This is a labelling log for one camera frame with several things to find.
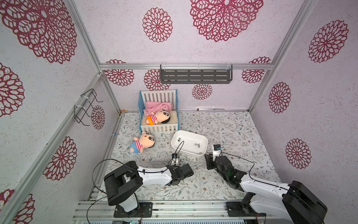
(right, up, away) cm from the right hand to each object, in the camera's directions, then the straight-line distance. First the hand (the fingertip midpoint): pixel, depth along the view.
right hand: (208, 155), depth 87 cm
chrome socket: (-18, +9, +16) cm, 25 cm away
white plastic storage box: (-7, +5, +13) cm, 16 cm away
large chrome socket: (-4, +4, +13) cm, 14 cm away
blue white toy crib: (-26, +42, +22) cm, 54 cm away
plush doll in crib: (-31, +25, +13) cm, 42 cm away
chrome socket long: (-13, -4, +5) cm, 15 cm away
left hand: (-20, -10, +1) cm, 23 cm away
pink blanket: (-39, +34, +23) cm, 56 cm away
